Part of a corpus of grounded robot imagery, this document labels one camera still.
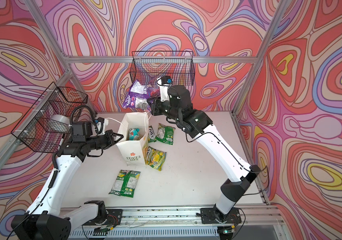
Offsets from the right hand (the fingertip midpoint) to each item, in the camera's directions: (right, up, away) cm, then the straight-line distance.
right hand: (148, 105), depth 63 cm
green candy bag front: (-16, -41, +19) cm, 48 cm away
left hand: (-14, -14, +11) cm, 23 cm away
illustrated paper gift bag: (-10, -23, +14) cm, 28 cm away
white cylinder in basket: (-43, -7, +7) cm, 44 cm away
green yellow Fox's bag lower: (0, -29, +28) cm, 40 cm away
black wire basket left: (-53, -9, +11) cm, 55 cm away
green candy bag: (+5, -15, +39) cm, 42 cm away
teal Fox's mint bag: (-12, -14, +21) cm, 28 cm away
